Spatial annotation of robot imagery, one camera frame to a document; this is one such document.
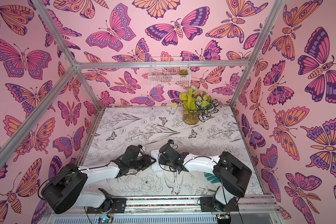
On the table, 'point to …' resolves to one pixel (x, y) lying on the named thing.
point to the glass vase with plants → (196, 107)
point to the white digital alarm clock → (156, 166)
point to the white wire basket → (169, 71)
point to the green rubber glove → (213, 178)
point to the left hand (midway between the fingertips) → (156, 161)
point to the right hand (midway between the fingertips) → (160, 157)
